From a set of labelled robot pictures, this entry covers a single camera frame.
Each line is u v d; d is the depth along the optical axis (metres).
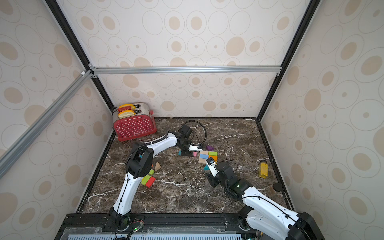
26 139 0.56
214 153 0.99
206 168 0.90
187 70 0.89
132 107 0.99
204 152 0.99
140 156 0.65
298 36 0.76
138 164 0.59
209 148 1.01
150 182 0.86
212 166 0.71
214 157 0.99
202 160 0.94
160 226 0.73
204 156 0.97
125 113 0.94
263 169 0.87
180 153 1.01
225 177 0.61
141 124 1.00
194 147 0.88
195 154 0.98
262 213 0.49
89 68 0.89
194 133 0.89
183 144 0.87
